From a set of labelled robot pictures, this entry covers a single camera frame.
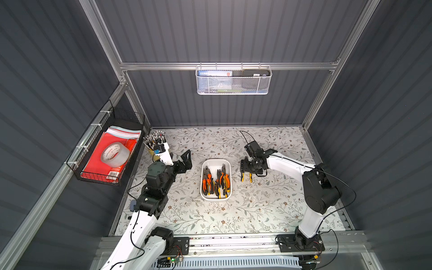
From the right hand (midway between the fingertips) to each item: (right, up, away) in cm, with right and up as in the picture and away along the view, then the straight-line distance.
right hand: (245, 170), depth 92 cm
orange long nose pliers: (-22, -2, -1) cm, 22 cm away
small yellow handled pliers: (-1, -5, +3) cm, 5 cm away
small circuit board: (-37, -37, -20) cm, 56 cm away
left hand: (-30, +11, -22) cm, 39 cm away
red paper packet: (-65, +5, -26) cm, 70 cm away
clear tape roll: (-58, +10, -24) cm, 63 cm away
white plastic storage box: (-16, -5, 0) cm, 17 cm away
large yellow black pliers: (-14, -7, -6) cm, 17 cm away
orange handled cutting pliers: (-11, -5, -3) cm, 12 cm away
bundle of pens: (-49, +18, -2) cm, 52 cm away
